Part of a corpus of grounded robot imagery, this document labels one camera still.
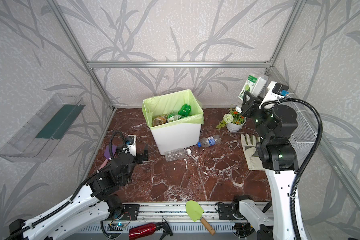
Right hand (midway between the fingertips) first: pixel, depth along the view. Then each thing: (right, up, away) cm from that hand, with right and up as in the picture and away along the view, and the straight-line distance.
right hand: (247, 88), depth 56 cm
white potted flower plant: (+7, -12, +40) cm, 42 cm away
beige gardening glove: (+18, -28, +43) cm, 54 cm away
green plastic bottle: (-25, -7, +38) cm, 46 cm away
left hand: (-46, -22, +17) cm, 54 cm away
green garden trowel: (-19, -58, +18) cm, 64 cm away
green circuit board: (-58, -64, +16) cm, 88 cm away
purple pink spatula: (-75, -34, +39) cm, 91 cm away
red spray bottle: (-41, -61, +9) cm, 74 cm away
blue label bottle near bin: (-9, -26, +40) cm, 48 cm away
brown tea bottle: (-38, -12, +26) cm, 47 cm away
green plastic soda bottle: (-31, -10, +31) cm, 45 cm away
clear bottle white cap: (-33, -33, +32) cm, 57 cm away
